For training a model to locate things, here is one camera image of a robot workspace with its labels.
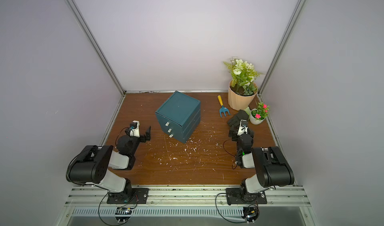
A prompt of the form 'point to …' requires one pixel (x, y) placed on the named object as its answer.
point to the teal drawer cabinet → (179, 117)
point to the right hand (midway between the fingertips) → (243, 124)
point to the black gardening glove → (235, 121)
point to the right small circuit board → (251, 212)
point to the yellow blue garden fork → (223, 109)
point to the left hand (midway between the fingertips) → (144, 125)
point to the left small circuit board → (123, 214)
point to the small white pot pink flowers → (257, 116)
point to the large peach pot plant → (242, 87)
